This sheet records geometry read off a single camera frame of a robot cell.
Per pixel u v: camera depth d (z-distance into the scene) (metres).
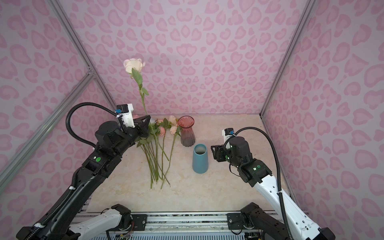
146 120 0.64
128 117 0.55
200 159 0.75
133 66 0.54
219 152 0.62
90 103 0.46
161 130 1.09
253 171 0.48
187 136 0.94
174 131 1.06
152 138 1.07
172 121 1.13
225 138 0.64
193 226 0.72
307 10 0.70
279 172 0.48
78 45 0.81
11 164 0.52
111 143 0.47
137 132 0.57
